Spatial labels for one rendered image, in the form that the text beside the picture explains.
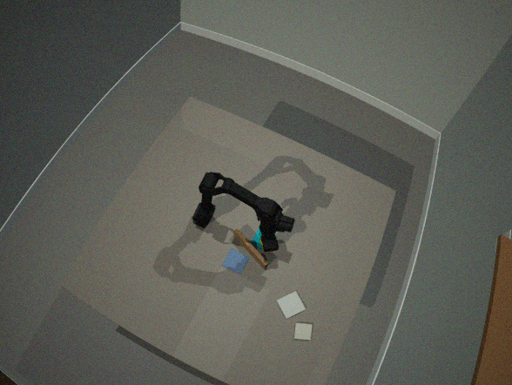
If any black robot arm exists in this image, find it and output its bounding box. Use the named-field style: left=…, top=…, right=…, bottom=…
left=192, top=172, right=295, bottom=233

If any tan flat bar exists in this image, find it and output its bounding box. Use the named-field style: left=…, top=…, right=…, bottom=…
left=233, top=228, right=269, bottom=269

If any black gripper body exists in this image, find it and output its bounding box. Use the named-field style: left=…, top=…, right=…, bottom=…
left=257, top=216, right=279, bottom=252

